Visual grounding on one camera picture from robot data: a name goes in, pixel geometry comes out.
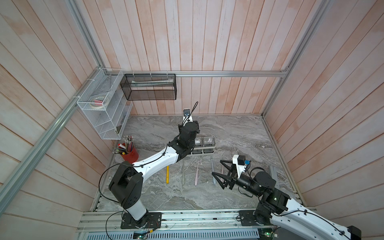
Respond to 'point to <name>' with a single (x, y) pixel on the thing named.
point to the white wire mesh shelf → (111, 121)
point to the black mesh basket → (149, 86)
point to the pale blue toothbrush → (213, 178)
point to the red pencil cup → (131, 157)
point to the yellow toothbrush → (168, 174)
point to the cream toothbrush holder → (204, 145)
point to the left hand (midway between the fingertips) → (190, 119)
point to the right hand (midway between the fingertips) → (217, 167)
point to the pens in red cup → (124, 148)
